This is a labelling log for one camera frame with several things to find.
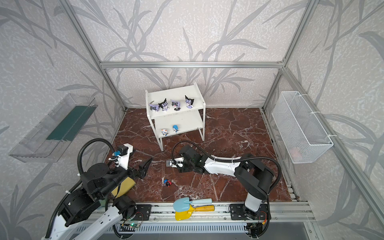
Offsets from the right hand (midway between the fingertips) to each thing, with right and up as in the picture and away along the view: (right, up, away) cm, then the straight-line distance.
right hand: (179, 154), depth 87 cm
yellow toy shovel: (+4, -27, -14) cm, 31 cm away
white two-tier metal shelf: (0, +24, -13) cm, 28 cm away
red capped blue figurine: (-6, -15, -5) cm, 17 cm away
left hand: (-11, +7, -23) cm, 26 cm away
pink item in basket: (+60, +3, -13) cm, 61 cm away
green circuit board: (-19, -30, -16) cm, 39 cm away
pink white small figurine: (-8, +13, -4) cm, 16 cm away
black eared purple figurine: (-10, +26, -16) cm, 32 cm away
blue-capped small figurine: (-2, +15, -2) cm, 15 cm away
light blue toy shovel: (+4, -23, -12) cm, 26 cm away
